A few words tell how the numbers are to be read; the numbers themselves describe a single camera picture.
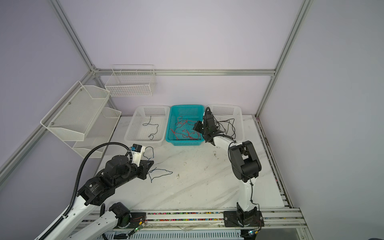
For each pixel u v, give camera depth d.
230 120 1.11
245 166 0.53
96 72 0.92
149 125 1.15
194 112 1.18
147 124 1.14
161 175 0.73
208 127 0.77
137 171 0.60
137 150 0.60
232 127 1.11
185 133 1.10
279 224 0.73
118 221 0.62
